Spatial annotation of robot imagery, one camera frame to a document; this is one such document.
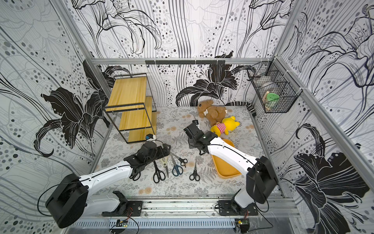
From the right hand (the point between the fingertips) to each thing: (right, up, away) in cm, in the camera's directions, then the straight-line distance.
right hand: (196, 138), depth 85 cm
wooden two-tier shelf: (-35, +18, -10) cm, 40 cm away
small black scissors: (-8, -15, +5) cm, 18 cm away
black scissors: (-22, -21, -1) cm, 31 cm away
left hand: (-18, -8, +2) cm, 19 cm away
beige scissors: (-20, -15, +5) cm, 25 cm away
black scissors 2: (-1, -22, -1) cm, 22 cm away
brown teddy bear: (+13, +15, +16) cm, 26 cm away
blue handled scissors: (-12, -19, +1) cm, 22 cm away
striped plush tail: (+46, +23, +34) cm, 61 cm away
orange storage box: (+17, -18, +1) cm, 25 cm away
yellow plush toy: (+23, +8, +15) cm, 28 cm away
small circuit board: (-38, -41, -13) cm, 57 cm away
